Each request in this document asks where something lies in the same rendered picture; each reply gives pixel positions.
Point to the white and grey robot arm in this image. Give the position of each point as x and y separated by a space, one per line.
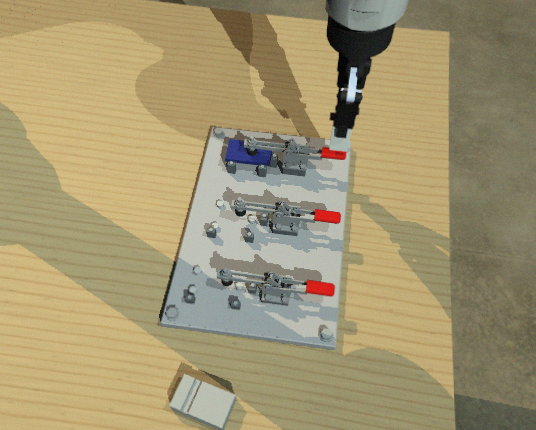
366 15

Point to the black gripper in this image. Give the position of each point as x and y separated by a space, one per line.
355 50

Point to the dark blue rectangular plate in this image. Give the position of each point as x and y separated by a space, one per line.
237 153

